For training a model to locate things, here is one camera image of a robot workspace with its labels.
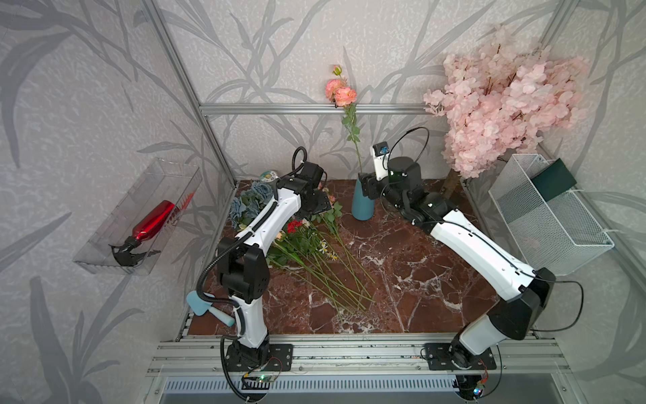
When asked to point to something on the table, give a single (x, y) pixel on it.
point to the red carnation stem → (293, 226)
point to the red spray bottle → (145, 229)
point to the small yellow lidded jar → (268, 176)
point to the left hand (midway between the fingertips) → (319, 208)
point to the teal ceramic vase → (363, 207)
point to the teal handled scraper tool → (200, 305)
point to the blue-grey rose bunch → (244, 206)
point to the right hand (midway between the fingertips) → (371, 168)
